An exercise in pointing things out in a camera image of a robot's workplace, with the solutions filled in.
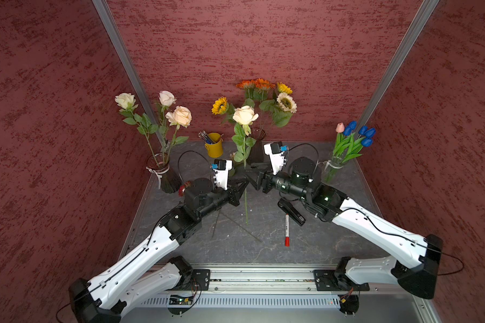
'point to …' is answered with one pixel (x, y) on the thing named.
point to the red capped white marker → (287, 229)
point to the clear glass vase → (329, 173)
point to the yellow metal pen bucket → (215, 150)
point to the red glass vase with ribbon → (159, 163)
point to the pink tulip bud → (339, 128)
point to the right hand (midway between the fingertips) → (246, 174)
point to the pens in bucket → (203, 135)
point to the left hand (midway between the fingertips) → (247, 184)
